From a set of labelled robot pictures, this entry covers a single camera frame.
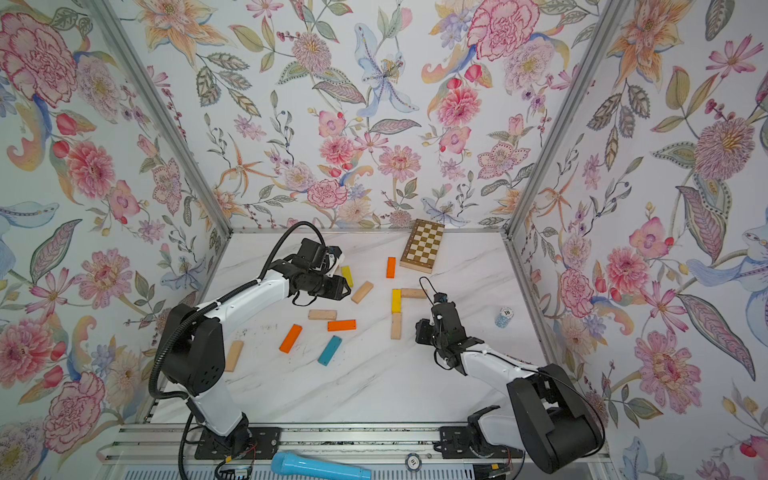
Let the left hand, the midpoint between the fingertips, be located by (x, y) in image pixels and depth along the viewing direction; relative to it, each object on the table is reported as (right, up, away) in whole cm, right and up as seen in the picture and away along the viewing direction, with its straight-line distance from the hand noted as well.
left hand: (350, 287), depth 89 cm
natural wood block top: (+20, -3, +12) cm, 24 cm away
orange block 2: (-3, -13, +8) cm, 16 cm away
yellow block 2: (+15, -6, +12) cm, 20 cm away
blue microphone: (-13, -38, -20) cm, 45 cm away
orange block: (+13, +6, +21) cm, 25 cm away
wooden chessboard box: (+25, +14, +25) cm, 38 cm away
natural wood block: (+14, -13, +6) cm, 20 cm away
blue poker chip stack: (+46, -9, +2) cm, 47 cm away
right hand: (+21, -11, +3) cm, 23 cm away
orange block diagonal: (-19, -16, +4) cm, 25 cm away
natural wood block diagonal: (+3, -3, +13) cm, 13 cm away
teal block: (-6, -19, +1) cm, 20 cm away
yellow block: (-3, +3, +18) cm, 18 cm away
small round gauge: (+17, -40, -17) cm, 47 cm away
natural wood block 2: (-10, -9, +7) cm, 15 cm away
